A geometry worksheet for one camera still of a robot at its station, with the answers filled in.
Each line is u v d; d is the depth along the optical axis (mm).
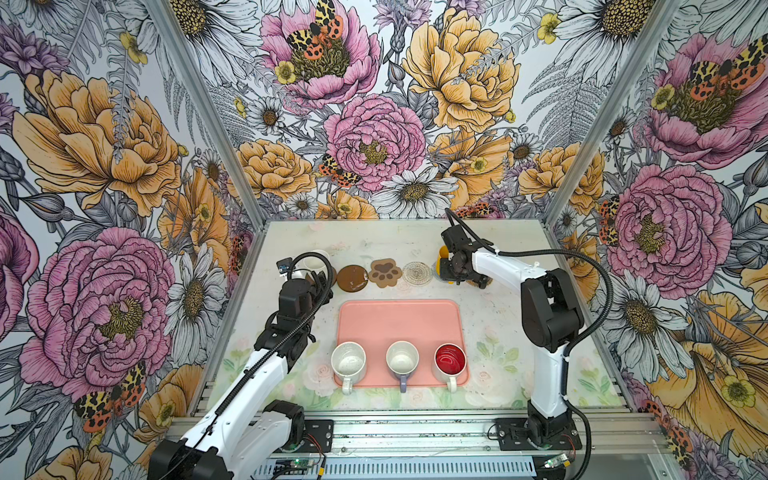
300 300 596
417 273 1052
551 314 539
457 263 758
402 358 856
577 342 540
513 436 734
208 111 883
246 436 554
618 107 879
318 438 733
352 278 1056
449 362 848
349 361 852
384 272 1054
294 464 711
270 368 526
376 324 987
